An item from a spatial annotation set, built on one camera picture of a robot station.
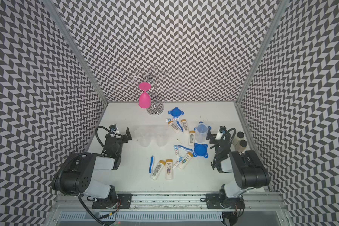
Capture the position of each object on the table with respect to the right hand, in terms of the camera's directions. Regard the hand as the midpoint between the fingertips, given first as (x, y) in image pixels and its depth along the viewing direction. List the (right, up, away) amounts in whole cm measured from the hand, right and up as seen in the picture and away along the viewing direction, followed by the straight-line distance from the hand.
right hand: (216, 130), depth 89 cm
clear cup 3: (-45, -3, -3) cm, 45 cm away
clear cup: (-10, -1, -1) cm, 10 cm away
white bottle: (-36, -22, -9) cm, 44 cm away
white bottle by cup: (-15, -6, +7) cm, 17 cm away
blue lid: (-26, +11, +23) cm, 37 cm away
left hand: (-62, 0, +1) cm, 62 cm away
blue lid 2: (-9, -14, +4) cm, 17 cm away
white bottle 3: (-27, +2, +12) cm, 30 cm away
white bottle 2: (-30, -25, -9) cm, 40 cm away
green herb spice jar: (+13, -4, -5) cm, 15 cm away
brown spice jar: (+14, -9, -5) cm, 18 cm away
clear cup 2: (-35, -2, -2) cm, 35 cm away
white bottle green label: (-20, -18, -5) cm, 27 cm away
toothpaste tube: (-26, -13, +2) cm, 29 cm away
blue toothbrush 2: (-20, -13, +4) cm, 24 cm away
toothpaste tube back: (-31, +6, +16) cm, 35 cm away
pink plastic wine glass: (-47, +20, +2) cm, 51 cm away
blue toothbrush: (-41, -19, -4) cm, 45 cm away
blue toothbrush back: (-23, +1, +13) cm, 27 cm away
